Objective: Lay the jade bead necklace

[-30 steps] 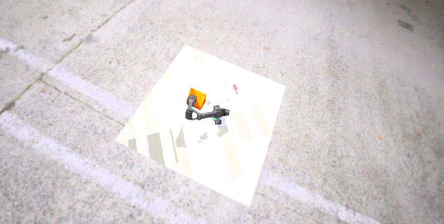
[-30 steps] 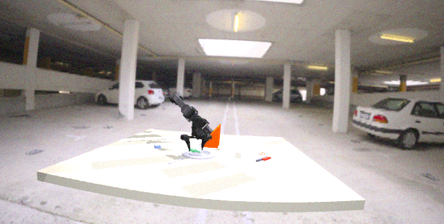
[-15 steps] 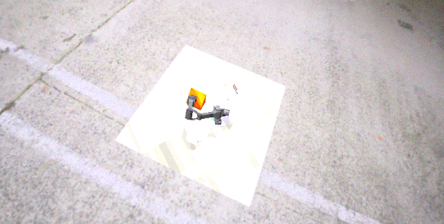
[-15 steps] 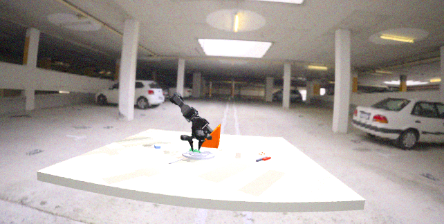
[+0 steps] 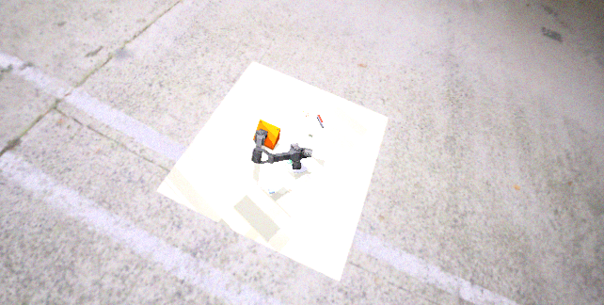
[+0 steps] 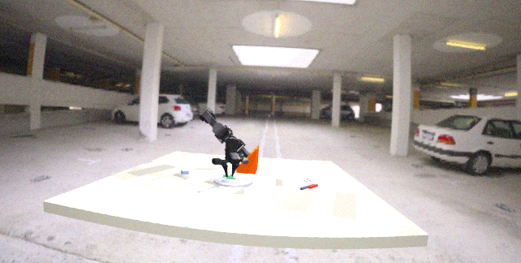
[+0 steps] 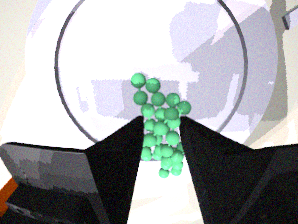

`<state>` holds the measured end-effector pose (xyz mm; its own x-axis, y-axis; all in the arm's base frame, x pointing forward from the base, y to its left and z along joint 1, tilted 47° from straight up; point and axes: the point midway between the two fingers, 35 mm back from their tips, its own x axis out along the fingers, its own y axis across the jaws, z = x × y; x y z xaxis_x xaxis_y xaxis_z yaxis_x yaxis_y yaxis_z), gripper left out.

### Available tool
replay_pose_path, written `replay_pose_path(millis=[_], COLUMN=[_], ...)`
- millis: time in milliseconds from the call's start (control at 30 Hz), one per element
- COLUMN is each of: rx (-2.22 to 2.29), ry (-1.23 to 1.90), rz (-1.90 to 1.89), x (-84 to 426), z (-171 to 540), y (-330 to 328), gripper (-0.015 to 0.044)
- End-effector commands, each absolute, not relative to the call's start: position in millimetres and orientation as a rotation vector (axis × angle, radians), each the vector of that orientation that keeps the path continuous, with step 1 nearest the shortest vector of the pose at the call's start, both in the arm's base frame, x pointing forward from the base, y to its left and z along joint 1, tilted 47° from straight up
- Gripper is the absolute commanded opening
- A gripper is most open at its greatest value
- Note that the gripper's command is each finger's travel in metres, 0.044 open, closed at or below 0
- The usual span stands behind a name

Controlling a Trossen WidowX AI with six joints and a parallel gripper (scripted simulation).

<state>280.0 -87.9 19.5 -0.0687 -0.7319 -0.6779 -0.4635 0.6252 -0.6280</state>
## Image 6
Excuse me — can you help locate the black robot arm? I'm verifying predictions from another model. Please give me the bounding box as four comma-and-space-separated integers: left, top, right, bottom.
199, 108, 251, 164

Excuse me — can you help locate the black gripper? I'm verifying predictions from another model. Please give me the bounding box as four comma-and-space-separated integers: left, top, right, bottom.
211, 148, 249, 177

